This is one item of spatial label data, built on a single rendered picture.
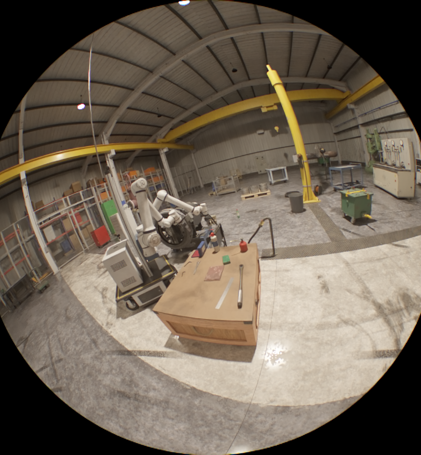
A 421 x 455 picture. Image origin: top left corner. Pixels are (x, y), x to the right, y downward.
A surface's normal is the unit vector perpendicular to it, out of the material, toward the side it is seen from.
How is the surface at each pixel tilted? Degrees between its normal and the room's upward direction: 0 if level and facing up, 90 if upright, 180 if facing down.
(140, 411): 0
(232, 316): 0
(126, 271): 90
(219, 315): 0
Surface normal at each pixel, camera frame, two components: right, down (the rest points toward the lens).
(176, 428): -0.28, -0.90
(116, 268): 0.49, 0.16
